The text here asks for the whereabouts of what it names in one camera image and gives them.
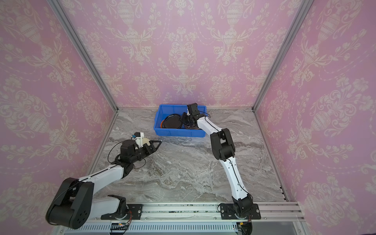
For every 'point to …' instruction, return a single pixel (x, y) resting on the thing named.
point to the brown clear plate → (192, 126)
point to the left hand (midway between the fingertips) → (158, 145)
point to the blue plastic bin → (164, 110)
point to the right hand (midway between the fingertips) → (179, 119)
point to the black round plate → (172, 121)
